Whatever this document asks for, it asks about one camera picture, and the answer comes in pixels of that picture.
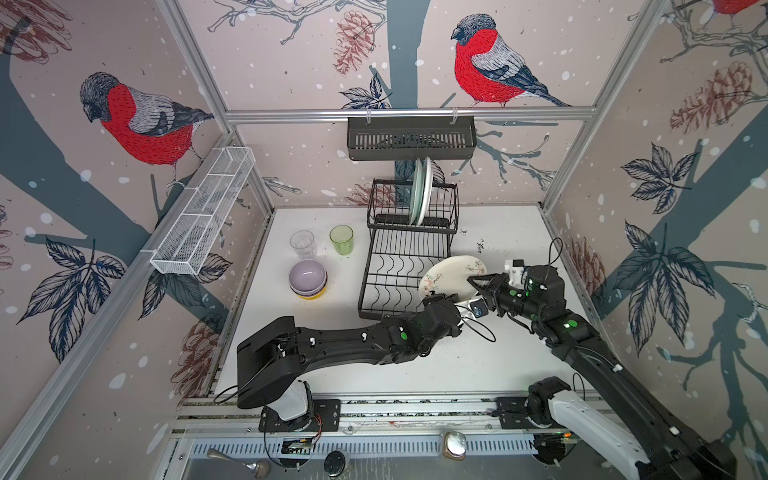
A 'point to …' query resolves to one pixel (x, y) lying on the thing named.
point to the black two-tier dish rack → (399, 254)
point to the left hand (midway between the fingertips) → (458, 298)
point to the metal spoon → (260, 468)
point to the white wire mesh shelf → (204, 210)
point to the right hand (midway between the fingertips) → (466, 283)
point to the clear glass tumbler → (303, 242)
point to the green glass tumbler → (342, 236)
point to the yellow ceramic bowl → (312, 298)
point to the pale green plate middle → (418, 193)
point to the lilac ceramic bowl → (308, 277)
